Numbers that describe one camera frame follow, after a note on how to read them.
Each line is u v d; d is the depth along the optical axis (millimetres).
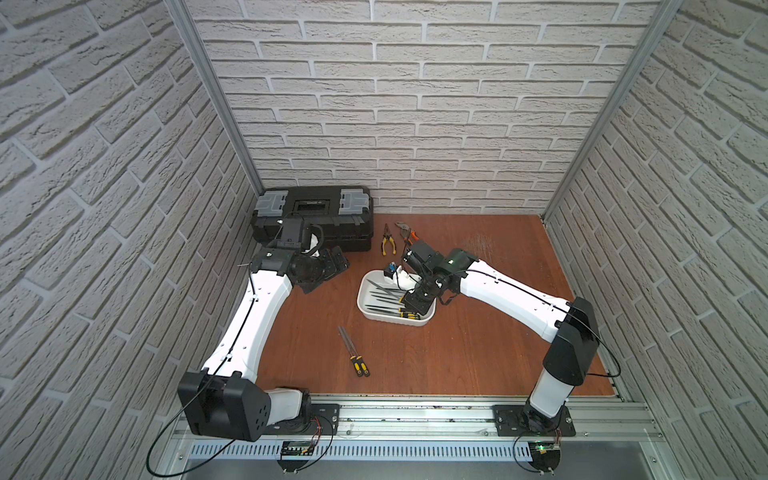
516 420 736
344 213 976
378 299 947
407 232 1146
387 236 1120
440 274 561
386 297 931
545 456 698
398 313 915
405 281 705
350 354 837
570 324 456
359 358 833
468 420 758
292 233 591
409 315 886
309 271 635
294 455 710
